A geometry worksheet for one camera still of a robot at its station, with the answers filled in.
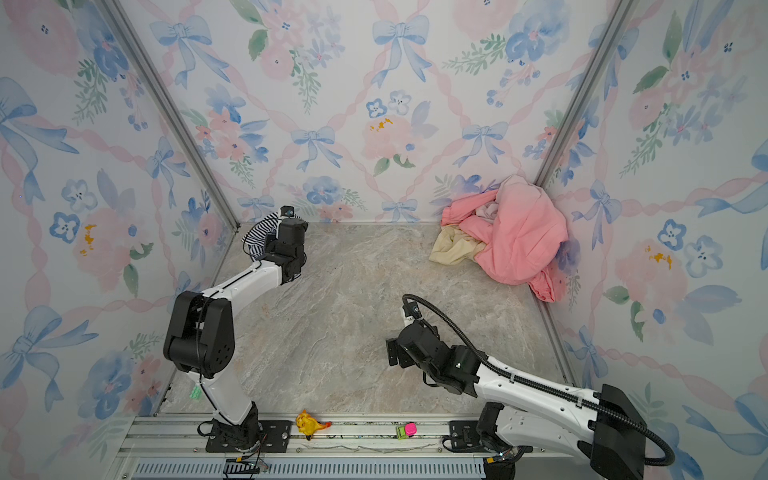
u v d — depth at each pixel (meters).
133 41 0.73
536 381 0.48
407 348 0.59
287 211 0.81
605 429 0.41
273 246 0.74
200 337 0.49
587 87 0.80
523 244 0.96
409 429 0.73
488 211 1.11
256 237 0.90
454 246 1.04
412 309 0.66
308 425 0.73
